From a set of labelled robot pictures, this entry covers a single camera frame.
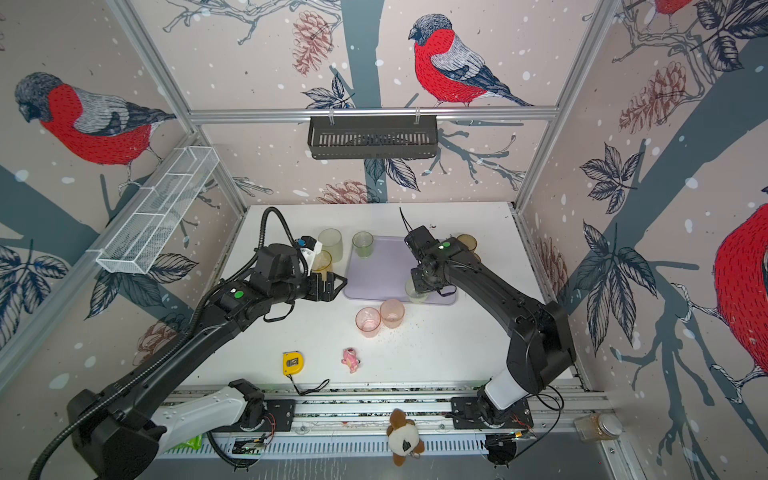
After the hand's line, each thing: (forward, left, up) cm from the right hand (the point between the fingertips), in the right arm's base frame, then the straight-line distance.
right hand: (424, 286), depth 84 cm
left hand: (-6, +23, +11) cm, 27 cm away
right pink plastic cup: (-4, +9, -11) cm, 15 cm away
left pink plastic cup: (-6, +17, -11) cm, 21 cm away
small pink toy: (-18, +20, -9) cm, 29 cm away
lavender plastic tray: (+12, +13, -12) cm, 22 cm away
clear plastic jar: (-32, -38, -5) cm, 50 cm away
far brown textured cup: (+23, -16, -7) cm, 29 cm away
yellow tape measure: (-20, +36, -9) cm, 42 cm away
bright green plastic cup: (+23, +22, -9) cm, 33 cm away
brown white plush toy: (-35, +5, -9) cm, 37 cm away
